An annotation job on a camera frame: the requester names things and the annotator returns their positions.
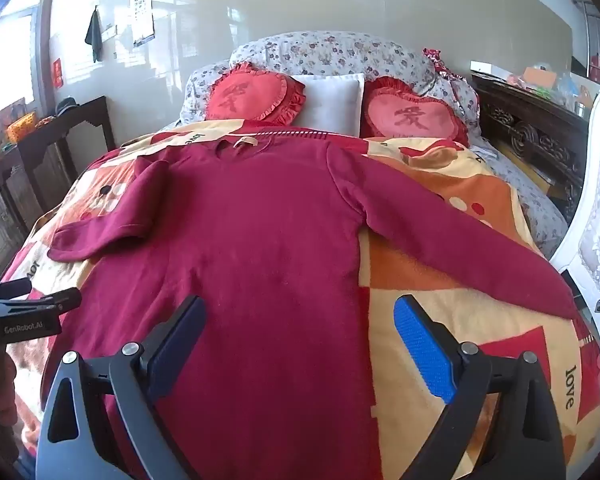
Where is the red heart pillow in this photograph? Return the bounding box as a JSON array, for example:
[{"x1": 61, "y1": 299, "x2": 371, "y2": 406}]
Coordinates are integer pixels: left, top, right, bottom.
[
  {"x1": 205, "y1": 61, "x2": 307, "y2": 125},
  {"x1": 362, "y1": 76, "x2": 470, "y2": 147}
]

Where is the white pillow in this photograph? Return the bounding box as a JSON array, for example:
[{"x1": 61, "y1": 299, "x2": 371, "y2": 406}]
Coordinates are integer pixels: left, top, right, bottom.
[{"x1": 290, "y1": 73, "x2": 366, "y2": 138}]

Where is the maroon sweater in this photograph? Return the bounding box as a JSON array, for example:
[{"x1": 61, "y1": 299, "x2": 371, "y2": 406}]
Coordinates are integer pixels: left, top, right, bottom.
[{"x1": 47, "y1": 132, "x2": 581, "y2": 480}]

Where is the orange printed blanket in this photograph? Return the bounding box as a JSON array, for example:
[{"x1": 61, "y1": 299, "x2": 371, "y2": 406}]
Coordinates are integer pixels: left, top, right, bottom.
[{"x1": 0, "y1": 120, "x2": 600, "y2": 480}]

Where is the eye chart poster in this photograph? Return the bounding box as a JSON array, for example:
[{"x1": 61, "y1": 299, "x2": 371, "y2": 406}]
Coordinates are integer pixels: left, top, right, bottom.
[{"x1": 130, "y1": 0, "x2": 156, "y2": 48}]

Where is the floral bedsheet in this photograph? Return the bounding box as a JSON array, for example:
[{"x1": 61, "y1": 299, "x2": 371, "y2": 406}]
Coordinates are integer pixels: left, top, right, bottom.
[{"x1": 470, "y1": 140, "x2": 568, "y2": 261}]

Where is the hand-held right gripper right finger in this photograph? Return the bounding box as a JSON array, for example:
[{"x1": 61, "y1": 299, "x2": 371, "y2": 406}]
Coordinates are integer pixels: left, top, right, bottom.
[{"x1": 393, "y1": 294, "x2": 567, "y2": 480}]

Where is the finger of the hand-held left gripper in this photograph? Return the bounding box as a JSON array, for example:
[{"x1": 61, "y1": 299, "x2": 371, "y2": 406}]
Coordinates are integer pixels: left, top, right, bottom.
[
  {"x1": 27, "y1": 288, "x2": 83, "y2": 317},
  {"x1": 0, "y1": 276, "x2": 34, "y2": 302}
]

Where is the carved dark wooden cabinet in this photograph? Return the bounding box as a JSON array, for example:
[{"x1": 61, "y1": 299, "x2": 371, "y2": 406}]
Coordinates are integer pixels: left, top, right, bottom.
[{"x1": 472, "y1": 72, "x2": 588, "y2": 221}]

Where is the orange paper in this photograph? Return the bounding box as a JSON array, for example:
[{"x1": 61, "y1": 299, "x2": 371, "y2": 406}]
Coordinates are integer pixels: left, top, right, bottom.
[{"x1": 522, "y1": 67, "x2": 561, "y2": 88}]

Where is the dark hanging cloth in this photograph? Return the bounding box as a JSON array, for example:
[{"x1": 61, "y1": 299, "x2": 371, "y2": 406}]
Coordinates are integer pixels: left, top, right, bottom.
[{"x1": 84, "y1": 7, "x2": 104, "y2": 63}]

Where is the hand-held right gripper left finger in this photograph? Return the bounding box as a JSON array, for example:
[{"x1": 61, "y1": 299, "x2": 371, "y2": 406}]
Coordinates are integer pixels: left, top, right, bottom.
[{"x1": 35, "y1": 295, "x2": 208, "y2": 480}]

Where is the yellow basket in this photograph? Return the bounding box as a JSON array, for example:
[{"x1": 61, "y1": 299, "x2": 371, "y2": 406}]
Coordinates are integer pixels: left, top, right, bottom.
[{"x1": 6, "y1": 112, "x2": 36, "y2": 143}]

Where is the dark wooden table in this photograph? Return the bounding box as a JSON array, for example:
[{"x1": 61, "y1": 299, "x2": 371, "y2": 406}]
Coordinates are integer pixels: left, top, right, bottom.
[{"x1": 0, "y1": 96, "x2": 117, "y2": 211}]

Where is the window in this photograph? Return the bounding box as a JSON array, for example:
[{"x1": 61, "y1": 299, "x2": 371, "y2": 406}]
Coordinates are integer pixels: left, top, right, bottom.
[{"x1": 0, "y1": 0, "x2": 48, "y2": 126}]

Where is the floral quilt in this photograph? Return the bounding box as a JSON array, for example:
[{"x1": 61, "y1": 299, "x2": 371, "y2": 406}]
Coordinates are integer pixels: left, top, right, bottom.
[{"x1": 177, "y1": 30, "x2": 481, "y2": 136}]

